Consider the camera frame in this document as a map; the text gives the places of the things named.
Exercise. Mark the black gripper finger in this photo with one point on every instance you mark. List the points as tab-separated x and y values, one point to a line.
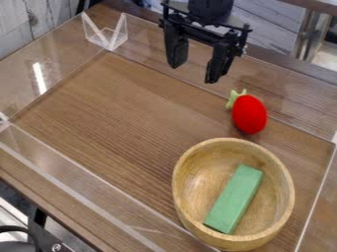
177	45
222	56

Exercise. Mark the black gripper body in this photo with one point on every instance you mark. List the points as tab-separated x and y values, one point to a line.
208	22

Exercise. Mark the brown wooden bowl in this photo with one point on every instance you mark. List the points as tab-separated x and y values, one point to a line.
200	177

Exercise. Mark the green rectangular block stick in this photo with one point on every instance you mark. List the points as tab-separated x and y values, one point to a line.
234	199

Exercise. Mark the red felt strawberry toy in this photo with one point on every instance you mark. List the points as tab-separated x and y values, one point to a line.
249	113

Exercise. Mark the clear acrylic tray walls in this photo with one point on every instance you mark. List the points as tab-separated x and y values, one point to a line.
99	121

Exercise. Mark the clear acrylic corner bracket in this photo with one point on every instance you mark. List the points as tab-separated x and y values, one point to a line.
107	38

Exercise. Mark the metal chair frame background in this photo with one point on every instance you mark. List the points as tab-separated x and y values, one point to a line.
319	13

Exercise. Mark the black table leg bracket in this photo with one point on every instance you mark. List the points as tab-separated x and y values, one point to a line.
48	242

